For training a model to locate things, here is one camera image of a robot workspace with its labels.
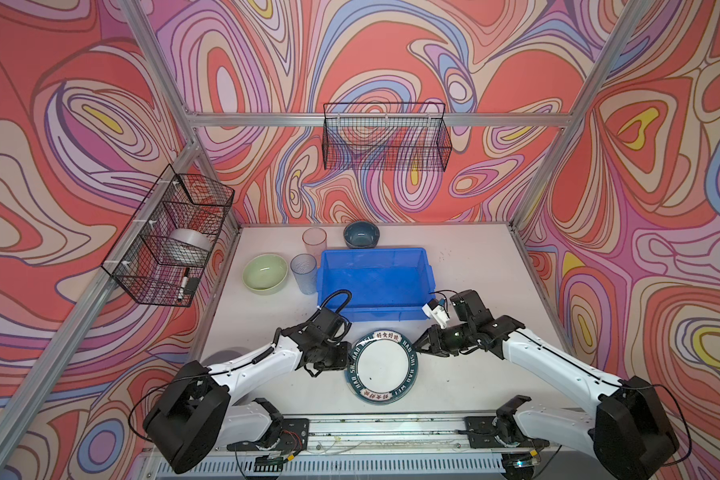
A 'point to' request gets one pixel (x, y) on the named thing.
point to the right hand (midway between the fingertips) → (418, 355)
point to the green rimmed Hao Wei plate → (382, 367)
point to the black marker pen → (183, 284)
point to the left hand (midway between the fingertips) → (354, 361)
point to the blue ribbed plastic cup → (304, 268)
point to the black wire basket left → (175, 201)
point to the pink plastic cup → (315, 241)
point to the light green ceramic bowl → (264, 273)
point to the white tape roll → (186, 246)
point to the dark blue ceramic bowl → (361, 235)
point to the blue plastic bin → (385, 284)
